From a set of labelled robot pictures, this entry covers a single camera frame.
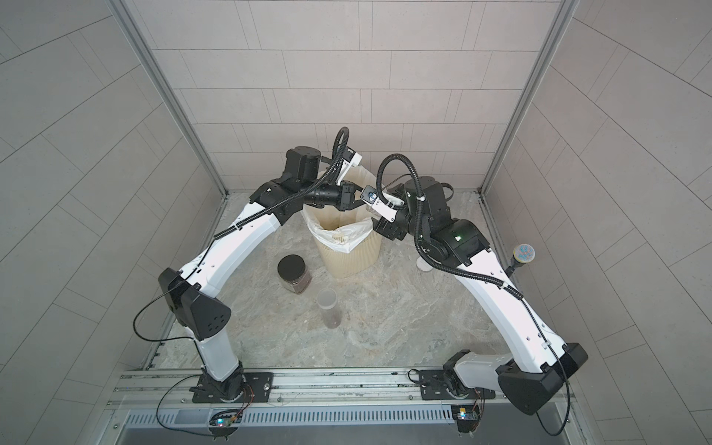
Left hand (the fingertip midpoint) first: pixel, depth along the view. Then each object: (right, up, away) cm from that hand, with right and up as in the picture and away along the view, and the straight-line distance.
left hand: (377, 197), depth 67 cm
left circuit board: (-35, -52, -3) cm, 63 cm away
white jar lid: (+16, -22, +27) cm, 38 cm away
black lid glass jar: (-26, -22, +17) cm, 38 cm away
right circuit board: (+22, -55, +1) cm, 59 cm away
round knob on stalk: (+36, -14, +1) cm, 39 cm away
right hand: (+1, -1, 0) cm, 2 cm away
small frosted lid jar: (-15, -31, +18) cm, 39 cm away
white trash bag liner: (-8, -11, +5) cm, 14 cm away
